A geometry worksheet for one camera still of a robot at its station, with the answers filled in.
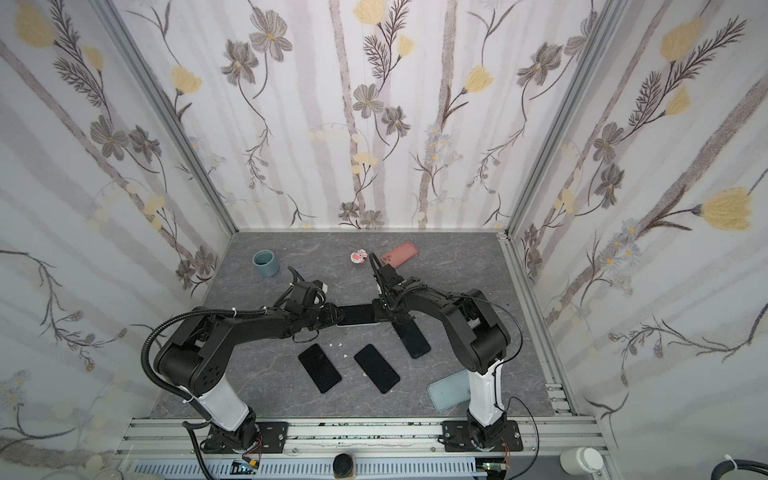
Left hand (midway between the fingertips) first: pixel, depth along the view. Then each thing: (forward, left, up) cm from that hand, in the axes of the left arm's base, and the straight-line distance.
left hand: (339, 308), depth 95 cm
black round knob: (-42, -5, +8) cm, 43 cm away
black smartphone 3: (-10, -23, -2) cm, 26 cm away
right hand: (-1, -11, +1) cm, 11 cm away
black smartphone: (-18, +5, -2) cm, 19 cm away
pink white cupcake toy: (+21, -6, 0) cm, 22 cm away
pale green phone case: (-26, -33, -2) cm, 42 cm away
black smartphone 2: (-20, -13, -3) cm, 24 cm away
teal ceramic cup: (+17, +27, +3) cm, 32 cm away
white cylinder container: (-43, -57, +8) cm, 72 cm away
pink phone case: (+25, -22, -4) cm, 34 cm away
